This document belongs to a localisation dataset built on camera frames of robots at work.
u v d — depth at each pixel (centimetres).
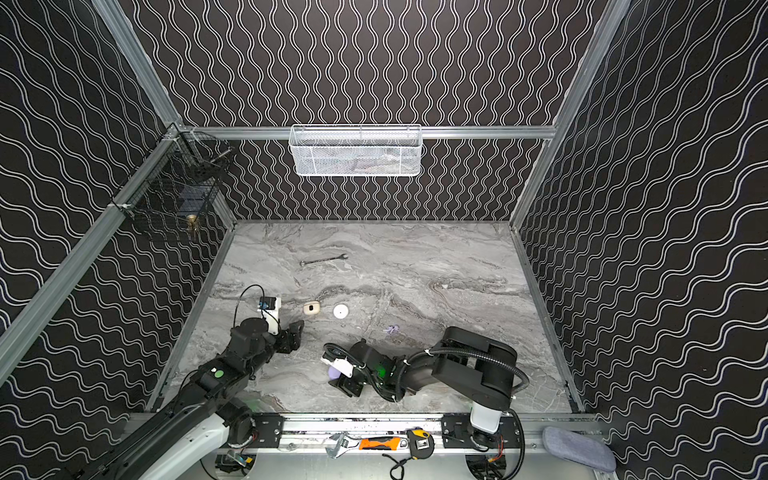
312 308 95
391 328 92
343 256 110
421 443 71
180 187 96
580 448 70
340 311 95
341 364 73
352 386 75
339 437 73
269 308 70
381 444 72
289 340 72
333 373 83
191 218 82
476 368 48
